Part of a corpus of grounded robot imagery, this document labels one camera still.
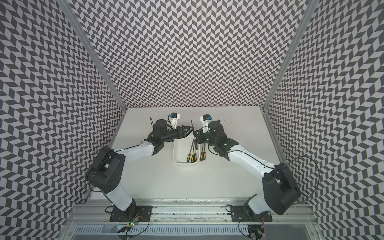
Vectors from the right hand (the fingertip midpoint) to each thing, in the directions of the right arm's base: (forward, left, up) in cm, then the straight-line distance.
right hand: (194, 134), depth 81 cm
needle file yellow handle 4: (+6, +1, +3) cm, 7 cm away
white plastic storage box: (-1, +6, -17) cm, 18 cm away
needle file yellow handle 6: (-2, -6, -18) cm, 19 cm away
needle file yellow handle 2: (-4, +2, -17) cm, 18 cm away
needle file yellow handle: (-3, +4, -18) cm, 19 cm away
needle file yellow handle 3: (-4, 0, -18) cm, 18 cm away
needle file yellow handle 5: (-4, -4, -16) cm, 17 cm away
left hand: (+4, +1, -1) cm, 4 cm away
